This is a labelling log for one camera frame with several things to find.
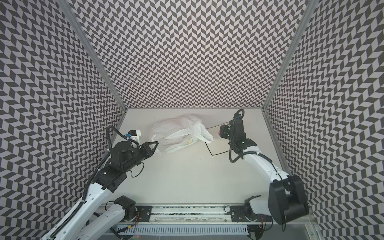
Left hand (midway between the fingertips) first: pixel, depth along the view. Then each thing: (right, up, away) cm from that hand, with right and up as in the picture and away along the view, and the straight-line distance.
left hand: (159, 144), depth 72 cm
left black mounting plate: (-7, -34, 0) cm, 35 cm away
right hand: (+34, +5, +13) cm, 37 cm away
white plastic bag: (+5, +4, +14) cm, 15 cm away
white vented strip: (+13, -40, -3) cm, 42 cm away
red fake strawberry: (+32, +5, +11) cm, 34 cm away
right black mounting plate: (+39, -35, 0) cm, 52 cm away
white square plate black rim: (+32, -3, +13) cm, 34 cm away
